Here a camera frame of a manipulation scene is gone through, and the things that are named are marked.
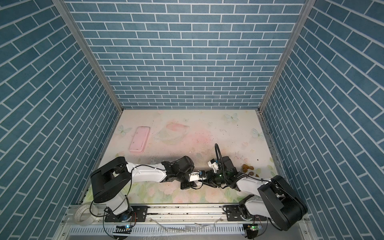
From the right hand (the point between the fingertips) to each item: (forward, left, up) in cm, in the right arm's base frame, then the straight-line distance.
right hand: (199, 180), depth 81 cm
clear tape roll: (-19, +57, 0) cm, 61 cm away
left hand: (0, +2, -4) cm, 5 cm away
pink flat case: (+24, +43, -1) cm, 49 cm away
